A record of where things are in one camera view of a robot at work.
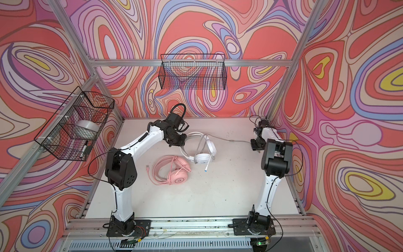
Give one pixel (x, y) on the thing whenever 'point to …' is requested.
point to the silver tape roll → (86, 129)
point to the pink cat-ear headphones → (169, 170)
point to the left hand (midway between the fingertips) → (186, 142)
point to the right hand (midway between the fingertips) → (259, 150)
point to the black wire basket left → (57, 136)
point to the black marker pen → (84, 149)
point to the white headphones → (205, 149)
